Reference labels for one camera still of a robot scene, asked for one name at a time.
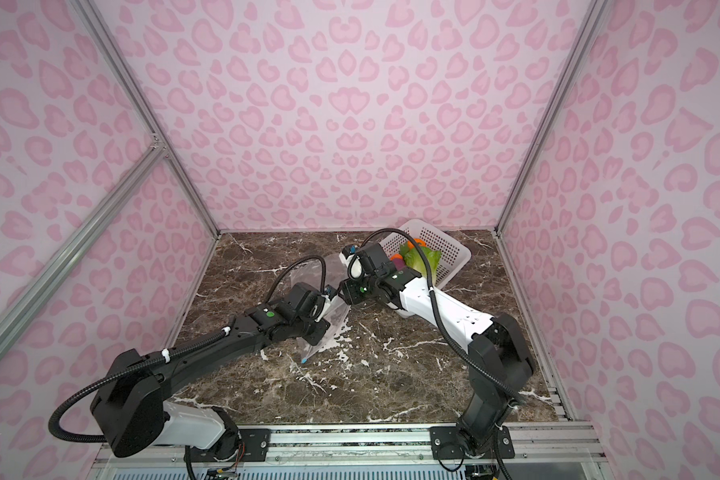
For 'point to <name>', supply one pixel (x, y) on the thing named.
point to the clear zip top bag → (335, 310)
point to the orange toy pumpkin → (417, 241)
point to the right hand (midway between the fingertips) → (346, 286)
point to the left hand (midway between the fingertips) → (325, 318)
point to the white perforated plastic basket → (454, 254)
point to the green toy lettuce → (413, 261)
